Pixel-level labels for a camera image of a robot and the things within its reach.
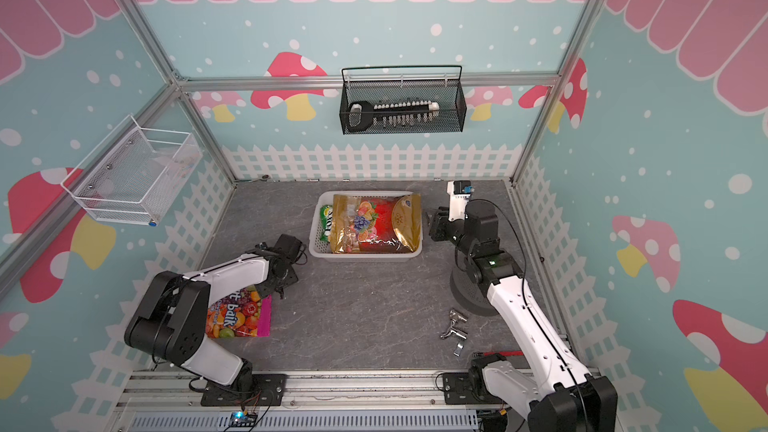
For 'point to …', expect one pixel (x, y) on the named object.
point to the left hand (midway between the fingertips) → (279, 285)
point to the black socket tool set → (364, 115)
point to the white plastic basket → (322, 249)
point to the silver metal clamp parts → (454, 316)
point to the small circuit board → (242, 419)
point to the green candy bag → (325, 222)
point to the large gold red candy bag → (376, 224)
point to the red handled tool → (501, 353)
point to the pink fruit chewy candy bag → (241, 313)
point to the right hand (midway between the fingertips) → (431, 208)
